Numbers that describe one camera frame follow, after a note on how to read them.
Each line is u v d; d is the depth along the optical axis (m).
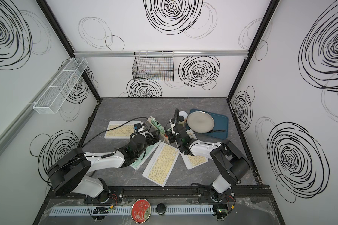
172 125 0.80
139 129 0.75
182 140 0.70
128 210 0.64
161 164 0.84
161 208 0.61
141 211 0.67
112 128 1.01
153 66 1.45
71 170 0.43
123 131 0.99
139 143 0.65
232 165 0.45
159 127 0.94
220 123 1.05
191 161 0.85
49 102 0.72
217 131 1.01
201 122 1.03
